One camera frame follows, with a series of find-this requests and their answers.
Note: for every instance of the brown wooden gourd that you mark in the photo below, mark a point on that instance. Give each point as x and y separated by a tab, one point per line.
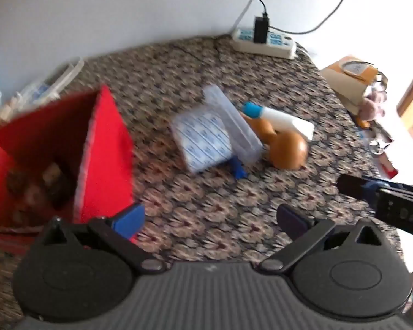
289	151

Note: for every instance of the clear plastic box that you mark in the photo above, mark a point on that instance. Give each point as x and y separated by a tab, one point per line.
237	127

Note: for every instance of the pink plush toy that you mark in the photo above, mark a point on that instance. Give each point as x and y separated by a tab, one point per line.
373	105

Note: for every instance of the black charger plug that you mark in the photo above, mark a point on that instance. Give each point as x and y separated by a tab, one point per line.
261	29

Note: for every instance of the white power strip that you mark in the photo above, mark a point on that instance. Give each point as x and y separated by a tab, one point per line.
278	46

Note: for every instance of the floral patterned tablecloth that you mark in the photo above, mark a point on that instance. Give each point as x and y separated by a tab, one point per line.
210	209

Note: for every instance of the red cardboard box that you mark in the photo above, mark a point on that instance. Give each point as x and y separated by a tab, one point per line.
106	151

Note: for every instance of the white tube with blue cap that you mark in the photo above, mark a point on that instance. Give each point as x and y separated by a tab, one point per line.
285	120

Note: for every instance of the white marker with blue cap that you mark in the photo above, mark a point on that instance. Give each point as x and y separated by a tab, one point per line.
239	170

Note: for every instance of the round metal object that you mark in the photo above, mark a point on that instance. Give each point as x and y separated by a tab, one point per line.
377	147

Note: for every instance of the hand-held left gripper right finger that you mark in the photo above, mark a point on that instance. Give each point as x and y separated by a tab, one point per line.
290	220

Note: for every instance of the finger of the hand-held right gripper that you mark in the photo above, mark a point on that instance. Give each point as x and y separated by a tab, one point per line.
356	185

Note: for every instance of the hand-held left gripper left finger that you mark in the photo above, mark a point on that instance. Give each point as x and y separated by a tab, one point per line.
129	219

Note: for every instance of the blue patterned tissue pack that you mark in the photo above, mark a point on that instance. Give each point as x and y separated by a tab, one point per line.
199	139

